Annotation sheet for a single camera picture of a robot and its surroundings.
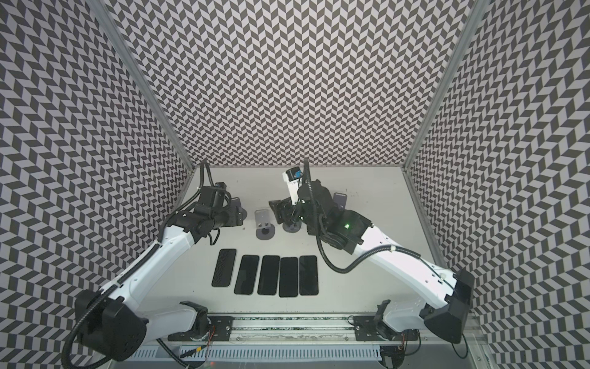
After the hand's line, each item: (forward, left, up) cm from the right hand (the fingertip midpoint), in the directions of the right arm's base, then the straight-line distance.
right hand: (282, 206), depth 67 cm
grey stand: (+9, +11, -30) cm, 33 cm away
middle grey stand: (+8, -1, -28) cm, 29 cm away
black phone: (-7, +25, -29) cm, 39 cm away
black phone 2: (-10, +8, -31) cm, 33 cm away
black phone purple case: (-11, -7, -29) cm, 31 cm away
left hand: (+6, +20, -14) cm, 25 cm away
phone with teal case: (-12, +1, -30) cm, 32 cm away
